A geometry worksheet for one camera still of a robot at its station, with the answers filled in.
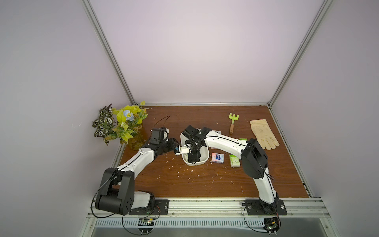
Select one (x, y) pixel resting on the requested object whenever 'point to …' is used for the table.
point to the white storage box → (205, 153)
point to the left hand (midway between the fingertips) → (178, 143)
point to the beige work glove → (264, 135)
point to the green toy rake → (233, 118)
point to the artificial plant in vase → (124, 123)
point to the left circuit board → (145, 225)
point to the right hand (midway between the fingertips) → (189, 149)
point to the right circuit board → (272, 224)
